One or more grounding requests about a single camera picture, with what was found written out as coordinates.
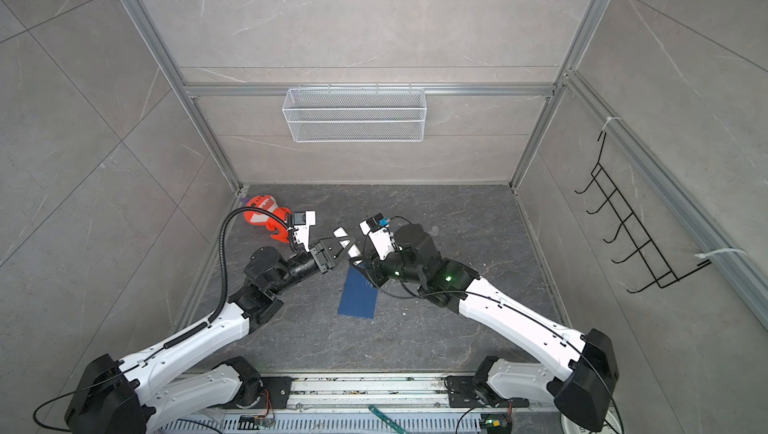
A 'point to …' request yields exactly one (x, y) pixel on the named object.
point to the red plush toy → (268, 203)
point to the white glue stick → (354, 251)
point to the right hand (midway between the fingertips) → (356, 256)
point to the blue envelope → (359, 295)
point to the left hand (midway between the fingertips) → (355, 237)
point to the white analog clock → (570, 426)
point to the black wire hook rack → (662, 272)
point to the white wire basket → (356, 114)
